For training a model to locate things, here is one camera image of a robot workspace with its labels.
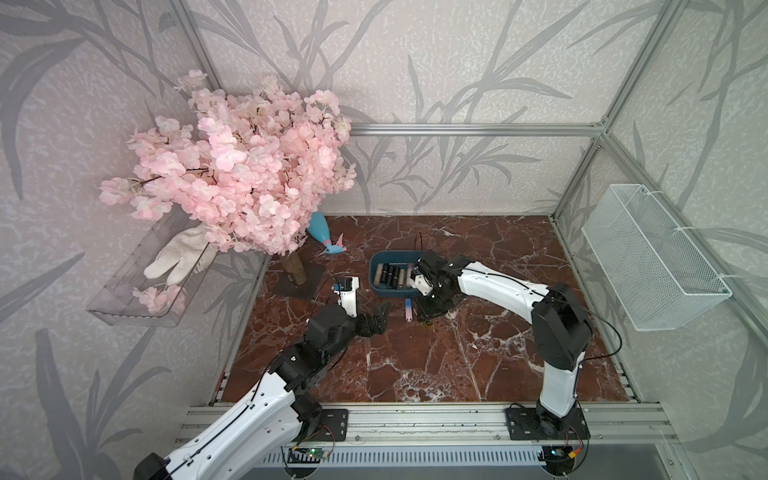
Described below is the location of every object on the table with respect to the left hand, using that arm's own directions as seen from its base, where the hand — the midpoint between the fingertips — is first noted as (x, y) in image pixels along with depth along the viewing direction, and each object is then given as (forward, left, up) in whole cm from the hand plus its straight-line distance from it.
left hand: (378, 303), depth 75 cm
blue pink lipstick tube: (+6, -8, -16) cm, 19 cm away
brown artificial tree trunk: (+18, +28, -9) cm, 35 cm away
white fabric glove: (+6, +43, +13) cm, 45 cm away
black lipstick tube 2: (+20, -2, -18) cm, 27 cm away
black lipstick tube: (+20, 0, -18) cm, 27 cm away
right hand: (+3, -12, -13) cm, 18 cm away
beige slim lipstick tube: (+20, -6, -18) cm, 27 cm away
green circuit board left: (-30, +17, -20) cm, 40 cm away
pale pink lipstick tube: (+10, -8, -6) cm, 14 cm away
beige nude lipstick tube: (+21, +2, -18) cm, 27 cm away
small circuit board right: (-31, -44, -20) cm, 57 cm away
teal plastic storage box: (+24, -3, -12) cm, 27 cm away
